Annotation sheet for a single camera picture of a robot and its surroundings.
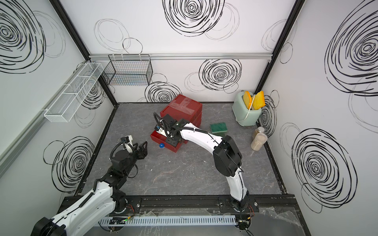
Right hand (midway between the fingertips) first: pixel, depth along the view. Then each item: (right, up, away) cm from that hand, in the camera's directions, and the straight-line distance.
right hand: (173, 137), depth 87 cm
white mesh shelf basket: (-53, +26, -9) cm, 59 cm away
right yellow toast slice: (+55, +23, +7) cm, 60 cm away
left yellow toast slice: (+47, +23, +7) cm, 53 cm away
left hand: (-17, -3, -5) cm, 18 cm away
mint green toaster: (+46, +13, +9) cm, 48 cm away
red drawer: (-6, -1, -5) cm, 8 cm away
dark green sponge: (+30, +4, +16) cm, 34 cm away
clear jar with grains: (+52, -1, +1) cm, 52 cm away
